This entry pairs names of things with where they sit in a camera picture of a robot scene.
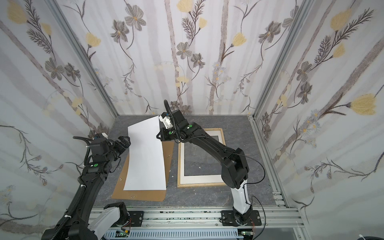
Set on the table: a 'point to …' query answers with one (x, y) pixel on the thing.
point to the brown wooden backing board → (153, 195)
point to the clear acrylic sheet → (199, 161)
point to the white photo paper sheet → (145, 169)
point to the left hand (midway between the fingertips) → (122, 137)
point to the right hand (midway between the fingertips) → (156, 130)
